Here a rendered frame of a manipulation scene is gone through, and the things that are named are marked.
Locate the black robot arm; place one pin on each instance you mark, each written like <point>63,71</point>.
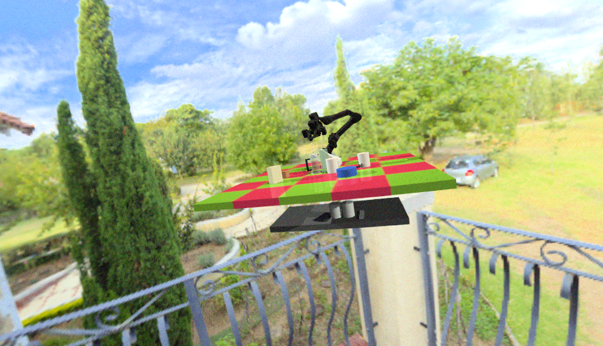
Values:
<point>334,137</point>

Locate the blue short cylinder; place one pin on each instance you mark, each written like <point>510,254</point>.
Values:
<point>348,171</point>

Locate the pale green translucent cube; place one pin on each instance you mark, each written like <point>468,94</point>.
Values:
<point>323,154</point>

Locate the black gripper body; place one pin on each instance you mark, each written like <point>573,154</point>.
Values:
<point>321,129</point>

